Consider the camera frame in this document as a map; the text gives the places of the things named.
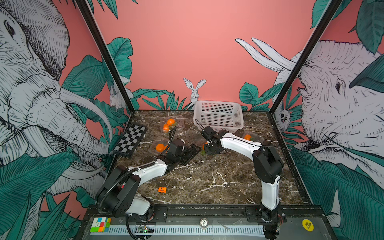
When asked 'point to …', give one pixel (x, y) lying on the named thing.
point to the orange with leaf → (203, 146)
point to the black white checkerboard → (129, 142)
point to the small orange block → (162, 189)
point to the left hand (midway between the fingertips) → (200, 150)
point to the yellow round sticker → (308, 225)
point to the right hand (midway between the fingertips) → (208, 150)
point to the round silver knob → (204, 222)
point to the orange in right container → (247, 137)
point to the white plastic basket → (218, 115)
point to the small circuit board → (145, 229)
